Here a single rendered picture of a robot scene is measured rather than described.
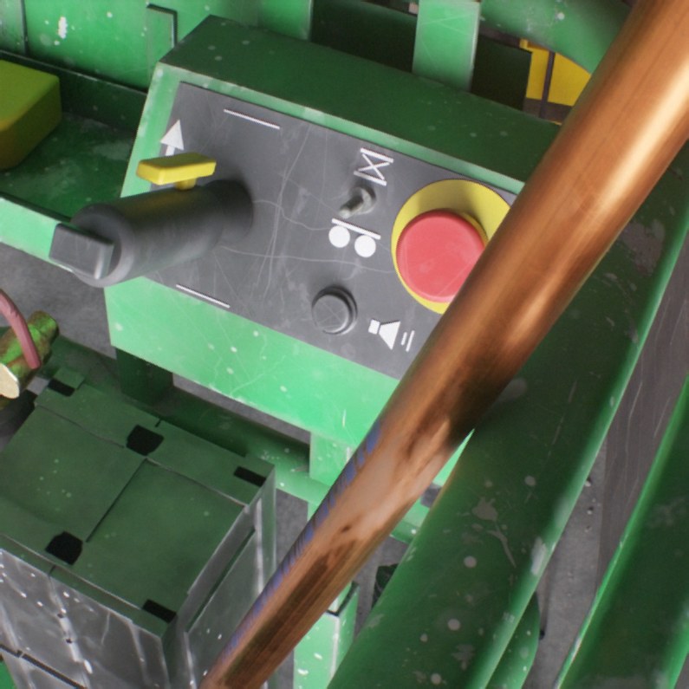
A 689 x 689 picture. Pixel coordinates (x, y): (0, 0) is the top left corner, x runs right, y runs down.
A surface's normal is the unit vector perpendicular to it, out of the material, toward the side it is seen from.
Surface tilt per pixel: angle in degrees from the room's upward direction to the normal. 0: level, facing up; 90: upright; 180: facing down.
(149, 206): 41
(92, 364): 9
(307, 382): 90
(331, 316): 58
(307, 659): 90
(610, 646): 27
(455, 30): 90
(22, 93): 0
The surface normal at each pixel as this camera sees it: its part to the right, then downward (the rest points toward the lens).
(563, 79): -0.18, 0.73
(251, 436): -0.02, -0.56
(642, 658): 0.19, -0.61
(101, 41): -0.44, 0.65
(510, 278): -0.69, 0.45
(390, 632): -0.36, -0.76
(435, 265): -0.35, 0.19
